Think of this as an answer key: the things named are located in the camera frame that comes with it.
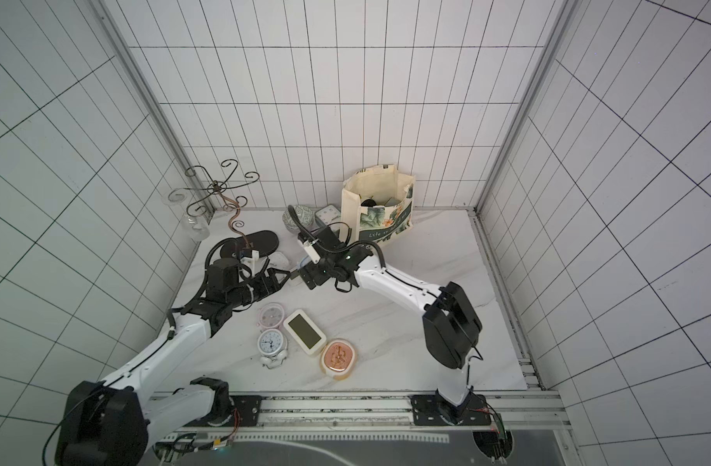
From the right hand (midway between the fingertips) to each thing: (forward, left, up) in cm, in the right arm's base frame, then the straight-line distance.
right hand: (320, 255), depth 87 cm
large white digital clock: (-20, +3, -11) cm, 23 cm away
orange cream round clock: (-26, -7, -13) cm, 30 cm away
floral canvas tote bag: (+14, -17, +9) cm, 24 cm away
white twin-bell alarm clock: (-25, +11, -11) cm, 29 cm away
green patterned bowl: (+26, +12, -10) cm, 30 cm away
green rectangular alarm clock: (+30, +4, -13) cm, 33 cm away
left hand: (-9, +10, -2) cm, 14 cm away
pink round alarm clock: (-15, +15, -12) cm, 24 cm away
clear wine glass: (+6, +42, +4) cm, 42 cm away
